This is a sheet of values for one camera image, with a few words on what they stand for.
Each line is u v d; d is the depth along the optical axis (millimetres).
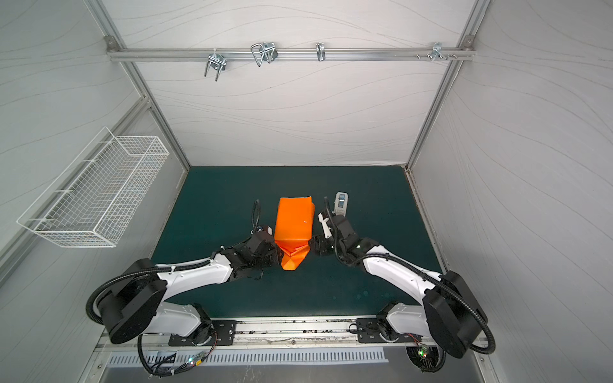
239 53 779
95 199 687
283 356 703
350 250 621
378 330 661
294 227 913
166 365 693
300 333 748
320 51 779
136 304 423
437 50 764
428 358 717
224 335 733
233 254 650
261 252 687
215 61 779
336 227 636
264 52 765
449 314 414
